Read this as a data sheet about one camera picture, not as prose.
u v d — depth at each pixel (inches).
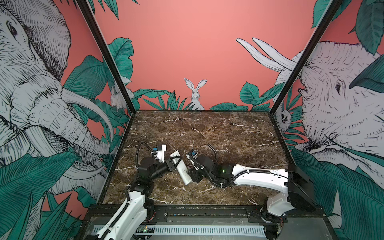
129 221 18.5
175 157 29.4
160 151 28.6
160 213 29.8
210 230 27.6
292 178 18.8
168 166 27.0
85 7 27.4
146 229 27.6
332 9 27.6
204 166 22.1
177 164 29.2
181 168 29.7
